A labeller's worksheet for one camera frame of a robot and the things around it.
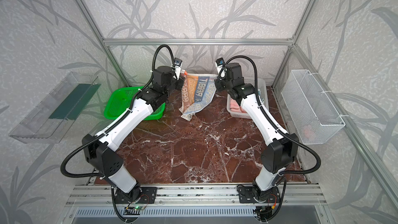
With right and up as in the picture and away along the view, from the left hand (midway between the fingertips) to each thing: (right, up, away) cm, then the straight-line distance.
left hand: (180, 68), depth 77 cm
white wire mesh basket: (+57, -23, -17) cm, 64 cm away
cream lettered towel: (+8, -10, +16) cm, 21 cm away
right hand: (+20, -2, +3) cm, 20 cm away
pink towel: (+32, -21, +24) cm, 45 cm away
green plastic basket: (-49, -17, +30) cm, 60 cm away
